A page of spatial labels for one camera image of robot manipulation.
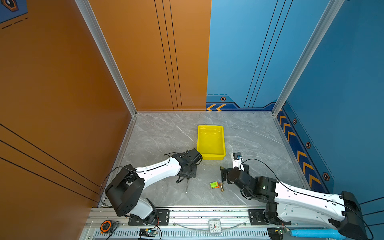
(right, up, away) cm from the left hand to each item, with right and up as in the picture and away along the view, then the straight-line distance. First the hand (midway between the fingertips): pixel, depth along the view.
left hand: (192, 171), depth 86 cm
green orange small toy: (+13, -6, -5) cm, 15 cm away
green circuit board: (-21, -24, -15) cm, 35 cm away
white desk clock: (+12, -21, -16) cm, 29 cm away
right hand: (+18, +5, -9) cm, 21 cm away
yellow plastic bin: (+13, +15, +17) cm, 26 cm away
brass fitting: (+17, -6, -3) cm, 18 cm away
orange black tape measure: (-39, -20, -17) cm, 47 cm away
